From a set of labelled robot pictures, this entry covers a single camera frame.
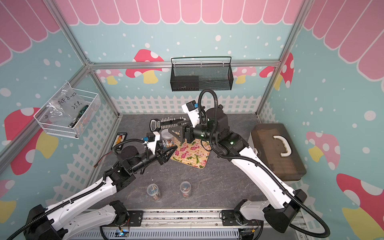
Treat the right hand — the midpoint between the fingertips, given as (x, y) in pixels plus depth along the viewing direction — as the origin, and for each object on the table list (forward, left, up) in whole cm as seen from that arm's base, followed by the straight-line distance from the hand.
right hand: (174, 127), depth 59 cm
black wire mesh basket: (+47, -19, -7) cm, 51 cm away
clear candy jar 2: (-12, -3, -36) cm, 38 cm away
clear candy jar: (-14, +14, -33) cm, 38 cm away
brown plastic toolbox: (+6, -53, -28) cm, 60 cm away
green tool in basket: (+14, +49, -6) cm, 51 cm away
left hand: (0, +1, -13) cm, 13 cm away
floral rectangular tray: (+11, -8, -40) cm, 42 cm away
